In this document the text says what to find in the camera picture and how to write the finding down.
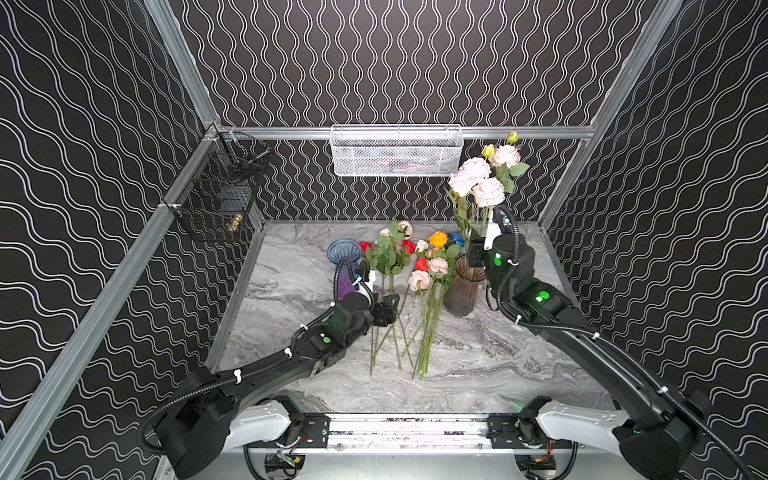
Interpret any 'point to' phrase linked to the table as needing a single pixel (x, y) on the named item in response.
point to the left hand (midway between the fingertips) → (400, 298)
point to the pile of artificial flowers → (419, 274)
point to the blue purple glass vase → (338, 249)
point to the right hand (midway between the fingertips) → (485, 231)
